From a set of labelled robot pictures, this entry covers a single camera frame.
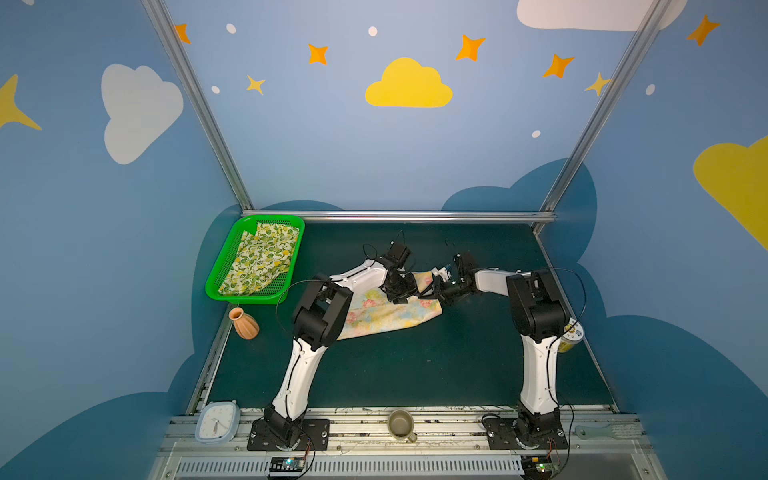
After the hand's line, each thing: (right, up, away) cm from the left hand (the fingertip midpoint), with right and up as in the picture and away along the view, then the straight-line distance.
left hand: (423, 295), depth 97 cm
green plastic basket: (-47, +2, -7) cm, 47 cm away
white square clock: (-55, -29, -24) cm, 66 cm away
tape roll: (+41, -10, -13) cm, 44 cm away
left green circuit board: (-36, -37, -27) cm, 58 cm away
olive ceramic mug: (-8, -31, -22) cm, 38 cm away
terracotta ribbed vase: (-53, -7, -13) cm, 55 cm away
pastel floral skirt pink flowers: (-17, -5, -1) cm, 18 cm away
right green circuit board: (+25, -39, -26) cm, 53 cm away
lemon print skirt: (-58, +12, +9) cm, 60 cm away
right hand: (+1, -1, +3) cm, 3 cm away
